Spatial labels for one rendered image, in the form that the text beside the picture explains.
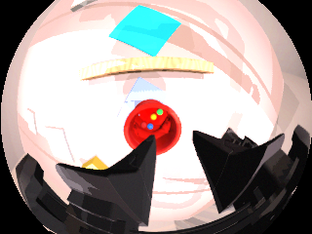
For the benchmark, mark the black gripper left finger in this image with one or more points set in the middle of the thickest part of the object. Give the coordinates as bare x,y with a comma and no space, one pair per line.
128,183

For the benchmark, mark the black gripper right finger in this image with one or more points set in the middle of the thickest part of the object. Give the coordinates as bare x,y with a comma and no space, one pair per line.
230,168

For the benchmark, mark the yellow rectangular block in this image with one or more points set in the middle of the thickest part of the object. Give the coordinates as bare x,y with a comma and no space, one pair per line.
94,163

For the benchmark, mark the red cup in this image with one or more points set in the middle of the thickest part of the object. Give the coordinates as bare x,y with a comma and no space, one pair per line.
166,126

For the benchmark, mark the tan wooden beam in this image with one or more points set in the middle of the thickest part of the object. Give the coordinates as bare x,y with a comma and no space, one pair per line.
153,63

